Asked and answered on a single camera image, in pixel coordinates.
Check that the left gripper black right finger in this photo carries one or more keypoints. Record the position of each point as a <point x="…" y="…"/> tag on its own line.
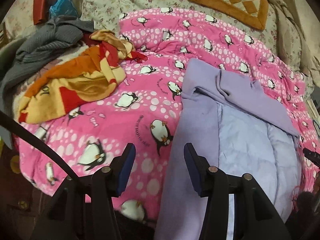
<point x="255" y="217"/>

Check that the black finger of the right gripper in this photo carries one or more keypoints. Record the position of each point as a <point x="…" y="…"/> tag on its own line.
<point x="314" y="157"/>

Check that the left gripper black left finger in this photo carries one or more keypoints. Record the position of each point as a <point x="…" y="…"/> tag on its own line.
<point x="82" y="208"/>

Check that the lilac puffer jacket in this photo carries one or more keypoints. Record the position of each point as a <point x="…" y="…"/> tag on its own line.
<point x="238" y="128"/>

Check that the pink penguin blanket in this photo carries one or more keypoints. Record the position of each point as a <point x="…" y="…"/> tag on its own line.
<point x="145" y="108"/>

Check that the orange red yellow blanket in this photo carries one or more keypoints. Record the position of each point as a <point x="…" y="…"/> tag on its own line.
<point x="92" y="76"/>

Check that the beige crumpled cloth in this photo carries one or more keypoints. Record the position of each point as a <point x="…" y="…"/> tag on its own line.
<point x="298" y="36"/>

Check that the grey striped garment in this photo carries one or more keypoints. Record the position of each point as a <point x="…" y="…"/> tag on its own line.
<point x="22" y="58"/>

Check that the red bag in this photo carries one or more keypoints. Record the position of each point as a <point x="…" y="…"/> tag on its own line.
<point x="40" y="11"/>

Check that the blue plastic bag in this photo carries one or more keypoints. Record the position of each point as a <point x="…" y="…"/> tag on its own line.
<point x="63" y="7"/>

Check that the floral bed sheet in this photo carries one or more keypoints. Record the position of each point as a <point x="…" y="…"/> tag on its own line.
<point x="105" y="14"/>

